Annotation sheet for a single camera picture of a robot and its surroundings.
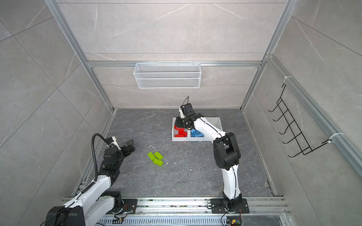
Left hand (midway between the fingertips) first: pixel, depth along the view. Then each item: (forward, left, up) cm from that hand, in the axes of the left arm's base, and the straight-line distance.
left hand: (126, 140), depth 85 cm
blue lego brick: (+9, -46, -10) cm, 48 cm away
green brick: (-6, -14, -11) cm, 19 cm away
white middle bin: (+5, -44, -9) cm, 46 cm away
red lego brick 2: (+8, -32, -10) cm, 35 cm away
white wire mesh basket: (+44, -25, +17) cm, 53 cm away
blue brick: (+2, -42, +6) cm, 42 cm away
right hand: (+13, -31, 0) cm, 34 cm away
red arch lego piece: (+13, -33, -7) cm, 36 cm away
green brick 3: (-10, -19, -11) cm, 24 cm away
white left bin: (+12, -31, -9) cm, 34 cm away
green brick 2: (-6, -19, -11) cm, 23 cm away
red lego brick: (+11, -35, -10) cm, 38 cm away
